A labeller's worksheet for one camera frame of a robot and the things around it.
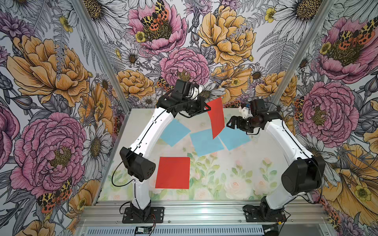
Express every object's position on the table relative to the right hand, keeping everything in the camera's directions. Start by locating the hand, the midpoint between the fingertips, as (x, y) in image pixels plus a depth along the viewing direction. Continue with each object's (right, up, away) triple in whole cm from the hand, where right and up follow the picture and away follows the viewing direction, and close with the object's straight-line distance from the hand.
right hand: (233, 129), depth 84 cm
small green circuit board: (-46, -47, -14) cm, 67 cm away
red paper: (-34, -26, +5) cm, 44 cm away
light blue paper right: (+6, -8, +22) cm, 24 cm away
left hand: (-15, +8, -11) cm, 20 cm away
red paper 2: (-11, +7, -11) cm, 17 cm away
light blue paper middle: (-15, -11, +18) cm, 26 cm away
